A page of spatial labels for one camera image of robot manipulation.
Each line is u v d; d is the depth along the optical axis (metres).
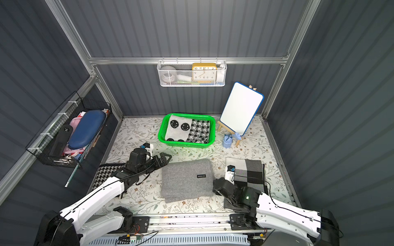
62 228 0.39
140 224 0.74
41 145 0.60
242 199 0.56
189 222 0.75
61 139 0.63
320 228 0.43
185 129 1.06
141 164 0.65
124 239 0.72
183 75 0.91
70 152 0.65
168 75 0.84
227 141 0.96
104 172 0.87
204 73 0.89
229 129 1.02
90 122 0.69
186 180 0.85
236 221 0.74
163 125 1.04
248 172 0.89
